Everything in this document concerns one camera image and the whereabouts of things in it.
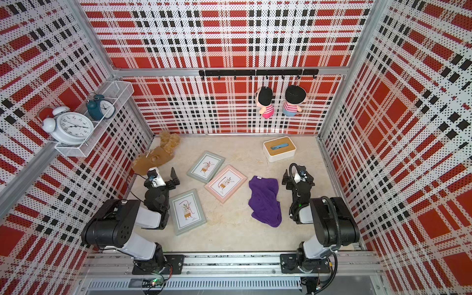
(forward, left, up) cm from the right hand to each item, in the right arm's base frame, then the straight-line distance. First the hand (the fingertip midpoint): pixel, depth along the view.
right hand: (298, 170), depth 91 cm
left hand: (-1, +65, +3) cm, 65 cm away
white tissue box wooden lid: (+19, +7, -6) cm, 22 cm away
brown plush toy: (+7, +76, +1) cm, 77 cm away
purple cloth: (-14, +18, -6) cm, 24 cm away
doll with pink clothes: (+33, +17, +21) cm, 42 cm away
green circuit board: (-46, +63, -8) cm, 78 cm away
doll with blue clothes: (+30, +1, +23) cm, 37 cm away
